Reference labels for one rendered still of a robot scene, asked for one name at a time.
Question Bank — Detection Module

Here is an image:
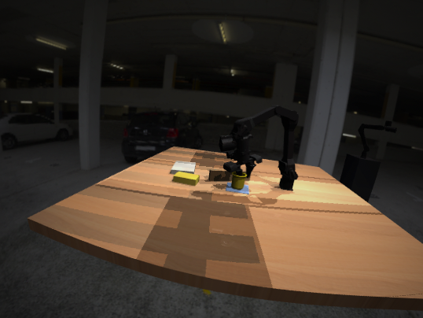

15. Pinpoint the yellow rectangular block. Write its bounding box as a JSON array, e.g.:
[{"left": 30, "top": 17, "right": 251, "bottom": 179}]
[{"left": 173, "top": 172, "right": 200, "bottom": 186}]

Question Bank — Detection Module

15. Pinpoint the yellow cup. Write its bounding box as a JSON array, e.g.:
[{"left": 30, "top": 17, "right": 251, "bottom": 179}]
[{"left": 231, "top": 172, "right": 247, "bottom": 190}]

